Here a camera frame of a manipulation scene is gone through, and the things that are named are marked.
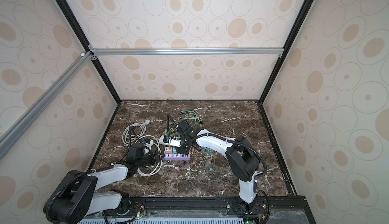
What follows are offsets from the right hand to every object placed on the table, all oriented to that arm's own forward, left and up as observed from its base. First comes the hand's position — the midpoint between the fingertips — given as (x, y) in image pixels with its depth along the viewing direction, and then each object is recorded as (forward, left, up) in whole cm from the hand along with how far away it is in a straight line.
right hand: (179, 146), depth 88 cm
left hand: (-4, +7, -2) cm, 8 cm away
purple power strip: (-5, +3, -3) cm, 6 cm away
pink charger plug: (-3, +6, +1) cm, 7 cm away
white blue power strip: (-3, +5, +13) cm, 15 cm away
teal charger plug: (-3, +3, +1) cm, 4 cm away
